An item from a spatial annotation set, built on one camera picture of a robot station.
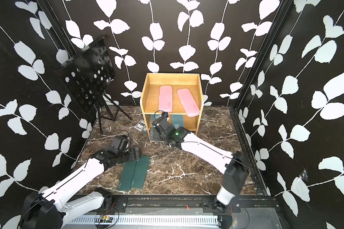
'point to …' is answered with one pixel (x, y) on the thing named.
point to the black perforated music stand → (86, 76)
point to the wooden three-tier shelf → (149, 100)
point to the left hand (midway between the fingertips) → (136, 152)
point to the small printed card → (140, 125)
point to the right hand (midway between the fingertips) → (155, 131)
